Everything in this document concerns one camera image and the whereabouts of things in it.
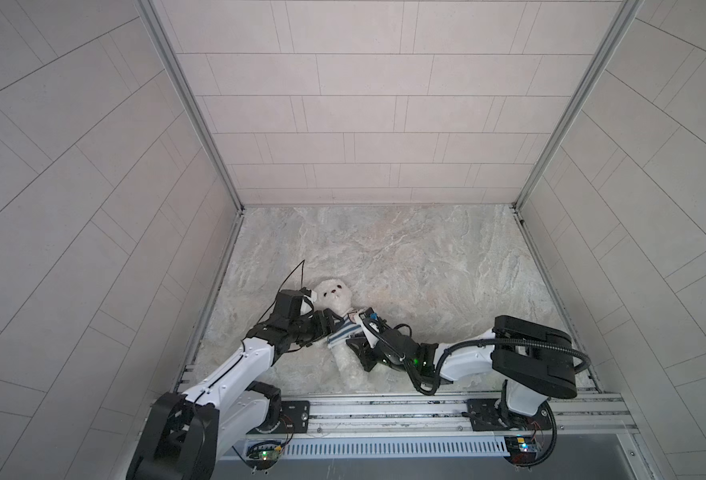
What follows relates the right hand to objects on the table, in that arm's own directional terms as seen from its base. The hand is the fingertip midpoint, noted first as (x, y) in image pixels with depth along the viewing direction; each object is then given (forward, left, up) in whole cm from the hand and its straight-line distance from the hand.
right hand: (346, 348), depth 78 cm
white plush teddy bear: (+12, +2, +7) cm, 14 cm away
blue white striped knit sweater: (+4, -1, +3) cm, 5 cm away
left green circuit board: (-21, +19, -2) cm, 29 cm away
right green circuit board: (-24, -40, -6) cm, 46 cm away
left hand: (+7, +1, +1) cm, 7 cm away
